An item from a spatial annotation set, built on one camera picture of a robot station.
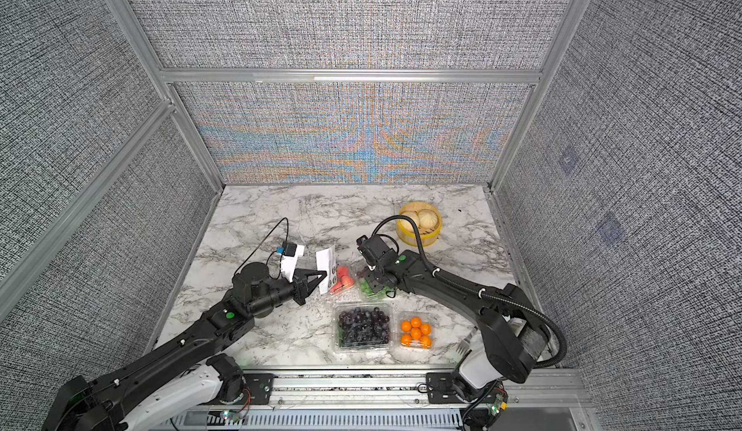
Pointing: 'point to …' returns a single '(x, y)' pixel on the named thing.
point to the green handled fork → (465, 343)
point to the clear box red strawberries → (345, 277)
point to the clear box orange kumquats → (415, 330)
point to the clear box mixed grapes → (362, 291)
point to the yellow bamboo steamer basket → (410, 238)
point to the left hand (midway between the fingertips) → (330, 273)
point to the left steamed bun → (407, 225)
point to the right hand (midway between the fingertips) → (376, 265)
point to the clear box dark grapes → (363, 328)
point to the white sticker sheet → (326, 260)
